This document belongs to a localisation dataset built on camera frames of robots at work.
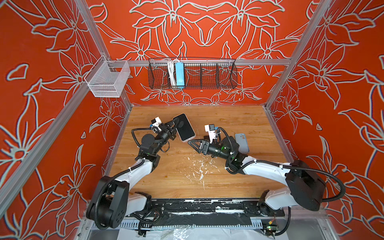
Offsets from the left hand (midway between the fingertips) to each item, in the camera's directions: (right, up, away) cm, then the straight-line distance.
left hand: (179, 119), depth 71 cm
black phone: (+2, -4, -1) cm, 5 cm away
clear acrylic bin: (-47, +23, +18) cm, 56 cm away
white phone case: (+40, -13, +30) cm, 52 cm away
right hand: (+4, -11, -2) cm, 12 cm away
